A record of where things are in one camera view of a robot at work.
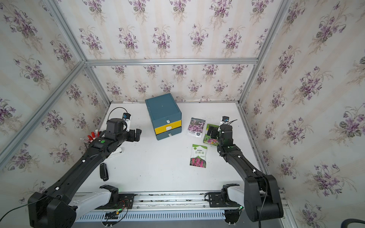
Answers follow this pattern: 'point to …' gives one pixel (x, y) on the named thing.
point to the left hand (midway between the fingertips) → (135, 130)
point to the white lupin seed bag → (198, 156)
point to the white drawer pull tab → (168, 121)
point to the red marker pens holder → (93, 135)
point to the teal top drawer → (166, 120)
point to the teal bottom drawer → (168, 133)
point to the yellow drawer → (169, 127)
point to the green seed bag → (208, 139)
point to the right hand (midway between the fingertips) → (217, 126)
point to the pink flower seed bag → (196, 127)
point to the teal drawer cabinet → (161, 106)
